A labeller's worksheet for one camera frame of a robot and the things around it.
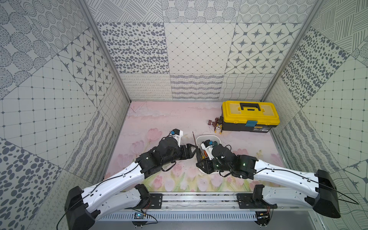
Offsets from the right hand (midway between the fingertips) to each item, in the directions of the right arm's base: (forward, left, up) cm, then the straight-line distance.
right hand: (199, 165), depth 72 cm
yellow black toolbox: (+31, -33, +2) cm, 45 cm away
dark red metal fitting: (+36, -10, -11) cm, 39 cm away
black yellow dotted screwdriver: (+2, -2, +6) cm, 7 cm away
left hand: (+6, +2, +9) cm, 11 cm away
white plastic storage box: (+21, -2, -9) cm, 23 cm away
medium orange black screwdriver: (+2, -3, +10) cm, 10 cm away
